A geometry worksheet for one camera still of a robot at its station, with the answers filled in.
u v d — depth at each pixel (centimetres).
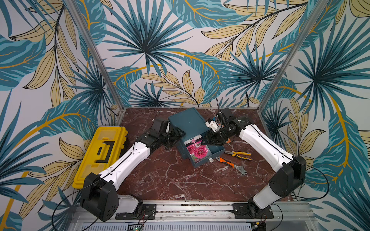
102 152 76
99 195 39
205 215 73
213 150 77
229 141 100
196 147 78
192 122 83
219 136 67
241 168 88
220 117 65
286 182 43
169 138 68
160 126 60
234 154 93
